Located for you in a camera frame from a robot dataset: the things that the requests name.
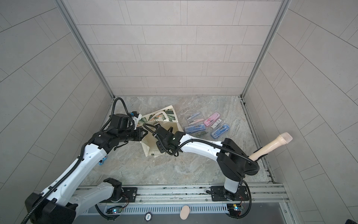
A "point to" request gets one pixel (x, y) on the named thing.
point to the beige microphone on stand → (284, 138)
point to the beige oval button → (184, 212)
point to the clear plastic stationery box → (216, 123)
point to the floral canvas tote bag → (166, 116)
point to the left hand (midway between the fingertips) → (150, 131)
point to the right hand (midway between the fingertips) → (162, 144)
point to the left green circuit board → (113, 209)
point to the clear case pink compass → (196, 121)
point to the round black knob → (148, 216)
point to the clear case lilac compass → (193, 115)
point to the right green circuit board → (236, 207)
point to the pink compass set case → (211, 119)
